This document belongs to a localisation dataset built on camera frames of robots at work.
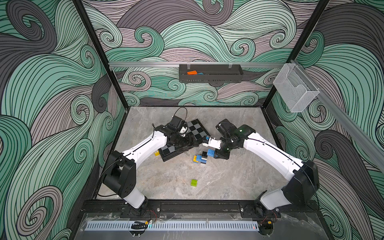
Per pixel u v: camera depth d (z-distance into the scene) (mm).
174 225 697
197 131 1006
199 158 869
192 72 922
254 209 657
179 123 684
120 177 433
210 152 776
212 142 698
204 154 809
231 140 560
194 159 876
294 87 772
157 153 923
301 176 404
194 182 815
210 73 957
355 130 559
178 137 700
